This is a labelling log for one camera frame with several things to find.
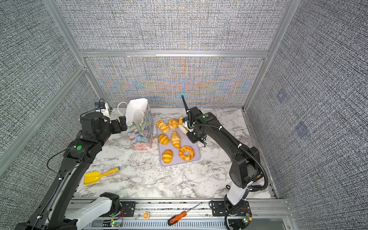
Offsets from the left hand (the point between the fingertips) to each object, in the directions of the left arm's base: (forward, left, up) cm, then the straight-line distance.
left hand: (116, 117), depth 69 cm
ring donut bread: (-2, -33, -30) cm, 45 cm away
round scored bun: (+18, -26, -28) cm, 43 cm away
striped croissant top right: (+11, -31, -16) cm, 37 cm away
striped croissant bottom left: (-6, -22, -30) cm, 38 cm away
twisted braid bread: (+16, -20, -29) cm, 39 cm away
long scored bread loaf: (+5, -28, -30) cm, 41 cm away
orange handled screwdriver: (-39, -27, -32) cm, 57 cm away
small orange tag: (-37, -12, -32) cm, 50 cm away
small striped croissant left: (+5, -20, -29) cm, 35 cm away
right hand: (-1, -39, -18) cm, 43 cm away
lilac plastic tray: (+5, -34, -31) cm, 46 cm away
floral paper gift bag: (+2, -9, -8) cm, 12 cm away
